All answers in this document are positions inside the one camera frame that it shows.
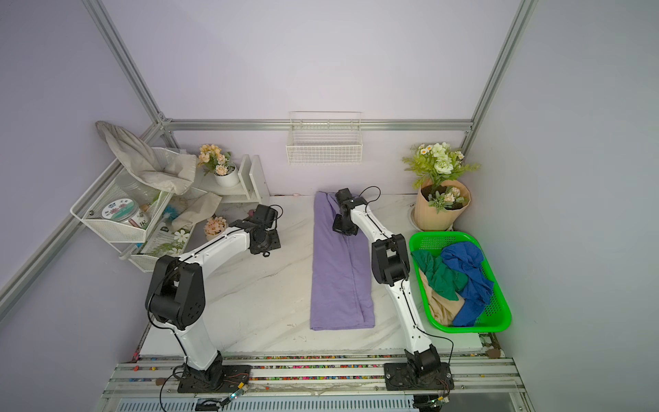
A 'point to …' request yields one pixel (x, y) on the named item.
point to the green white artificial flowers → (438, 165)
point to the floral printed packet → (163, 241)
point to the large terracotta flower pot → (437, 206)
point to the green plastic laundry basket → (496, 312)
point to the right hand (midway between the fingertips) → (341, 233)
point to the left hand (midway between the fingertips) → (273, 242)
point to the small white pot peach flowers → (218, 162)
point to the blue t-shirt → (468, 257)
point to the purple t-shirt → (341, 292)
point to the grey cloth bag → (171, 170)
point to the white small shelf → (252, 187)
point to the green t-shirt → (445, 280)
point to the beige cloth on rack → (201, 208)
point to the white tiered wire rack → (155, 206)
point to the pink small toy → (251, 213)
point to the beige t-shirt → (444, 309)
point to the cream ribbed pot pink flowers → (214, 227)
